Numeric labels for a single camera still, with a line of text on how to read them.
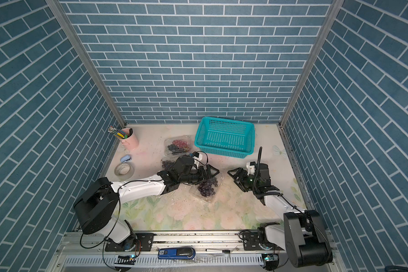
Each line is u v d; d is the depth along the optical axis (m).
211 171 0.74
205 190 0.85
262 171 0.69
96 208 0.44
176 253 0.67
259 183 0.69
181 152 0.99
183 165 0.64
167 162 0.94
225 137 1.14
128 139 0.99
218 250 0.73
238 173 0.79
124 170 0.96
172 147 1.05
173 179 0.65
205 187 0.87
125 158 1.00
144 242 0.74
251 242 0.73
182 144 1.03
